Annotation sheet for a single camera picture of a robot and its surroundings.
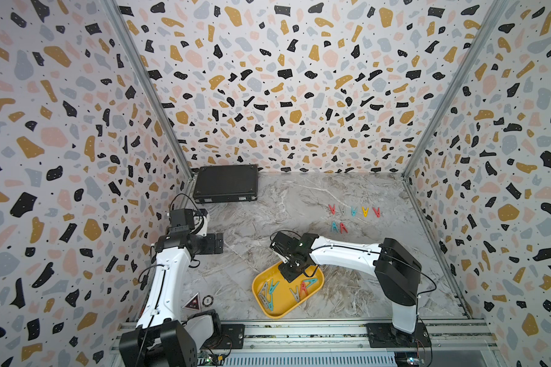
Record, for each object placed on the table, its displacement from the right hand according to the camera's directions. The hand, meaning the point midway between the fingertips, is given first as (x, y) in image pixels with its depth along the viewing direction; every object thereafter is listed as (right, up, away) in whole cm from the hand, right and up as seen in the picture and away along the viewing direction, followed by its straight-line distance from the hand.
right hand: (286, 274), depth 84 cm
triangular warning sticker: (-33, -9, -3) cm, 34 cm away
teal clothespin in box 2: (+9, -3, +1) cm, 10 cm away
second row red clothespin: (+24, +15, +17) cm, 33 cm away
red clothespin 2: (+42, +21, +22) cm, 52 cm away
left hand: (-27, +13, -3) cm, 30 cm away
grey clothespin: (+26, +22, +22) cm, 40 cm away
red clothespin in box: (+6, -4, -1) cm, 7 cm away
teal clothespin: (+31, +21, +22) cm, 44 cm away
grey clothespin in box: (+4, -6, -3) cm, 8 cm away
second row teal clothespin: (+21, +16, +17) cm, 31 cm away
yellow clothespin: (+36, +21, +22) cm, 47 cm away
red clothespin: (+21, +22, +23) cm, 38 cm away
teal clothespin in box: (-5, -4, -1) cm, 7 cm away
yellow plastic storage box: (-3, -7, -2) cm, 8 cm away
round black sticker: (-28, -9, -3) cm, 30 cm away
